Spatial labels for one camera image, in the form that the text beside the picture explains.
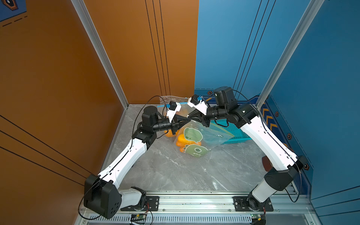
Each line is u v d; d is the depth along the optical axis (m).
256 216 0.72
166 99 1.20
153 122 0.58
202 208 0.73
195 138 0.74
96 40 0.81
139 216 0.71
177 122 0.62
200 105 0.54
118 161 0.46
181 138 0.78
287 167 0.41
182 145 0.80
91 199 0.41
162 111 0.59
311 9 0.70
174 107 0.58
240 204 0.72
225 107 0.50
